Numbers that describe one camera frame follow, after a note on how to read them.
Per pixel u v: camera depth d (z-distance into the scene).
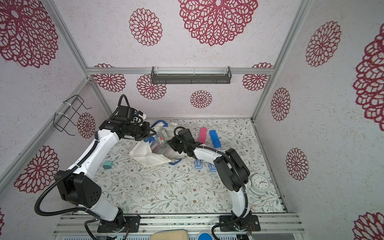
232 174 0.51
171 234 0.70
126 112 0.63
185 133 0.73
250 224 0.73
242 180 0.54
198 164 0.94
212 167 0.92
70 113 0.80
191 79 0.87
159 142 1.00
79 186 0.42
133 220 0.75
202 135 1.10
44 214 0.40
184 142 0.73
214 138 1.08
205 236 0.69
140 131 0.69
